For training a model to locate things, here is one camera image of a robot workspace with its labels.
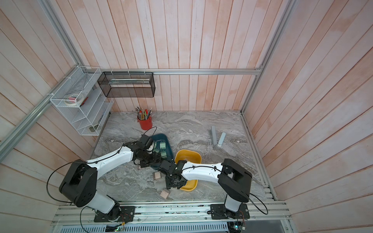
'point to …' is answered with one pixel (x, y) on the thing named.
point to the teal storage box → (159, 138)
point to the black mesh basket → (127, 84)
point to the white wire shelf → (89, 108)
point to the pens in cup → (143, 115)
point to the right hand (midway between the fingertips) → (172, 184)
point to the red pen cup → (146, 124)
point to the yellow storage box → (192, 156)
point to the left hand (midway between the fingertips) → (157, 164)
